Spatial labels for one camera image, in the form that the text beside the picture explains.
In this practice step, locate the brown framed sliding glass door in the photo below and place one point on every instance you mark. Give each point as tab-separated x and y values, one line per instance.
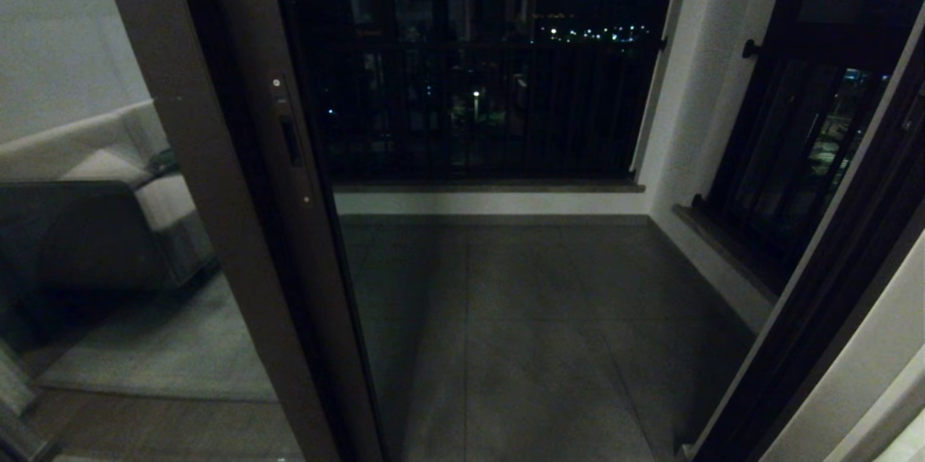
318	245

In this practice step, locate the brown stone balcony sill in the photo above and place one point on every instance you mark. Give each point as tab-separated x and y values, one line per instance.
506	187

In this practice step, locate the black balcony railing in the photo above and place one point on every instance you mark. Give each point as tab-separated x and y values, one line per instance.
549	115

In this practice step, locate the brown framed fixed glass panel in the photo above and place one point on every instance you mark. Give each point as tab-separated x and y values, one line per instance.
238	230

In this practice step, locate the brown stone side sill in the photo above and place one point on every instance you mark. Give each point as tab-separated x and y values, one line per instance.
723	249

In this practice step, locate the grey rug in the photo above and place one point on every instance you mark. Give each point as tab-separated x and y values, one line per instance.
166	353

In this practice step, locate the white sofa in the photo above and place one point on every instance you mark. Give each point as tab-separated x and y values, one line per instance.
108	165

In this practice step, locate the dark grey box furniture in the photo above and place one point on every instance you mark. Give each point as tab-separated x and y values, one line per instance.
72	238

